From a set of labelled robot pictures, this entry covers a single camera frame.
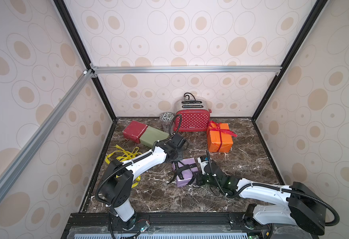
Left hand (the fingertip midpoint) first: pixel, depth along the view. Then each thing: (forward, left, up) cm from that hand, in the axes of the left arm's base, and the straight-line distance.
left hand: (182, 154), depth 87 cm
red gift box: (+21, +33, -4) cm, 40 cm away
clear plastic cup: (+30, +12, -8) cm, 33 cm away
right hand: (-9, -9, -3) cm, 13 cm away
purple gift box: (-8, -1, -2) cm, 8 cm away
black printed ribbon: (-5, +1, -3) cm, 6 cm away
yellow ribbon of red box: (+5, +40, -10) cm, 41 cm away
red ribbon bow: (+21, -23, +1) cm, 32 cm away
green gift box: (+18, +20, -4) cm, 27 cm away
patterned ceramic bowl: (+38, +12, -7) cm, 41 cm away
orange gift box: (+12, -24, 0) cm, 27 cm away
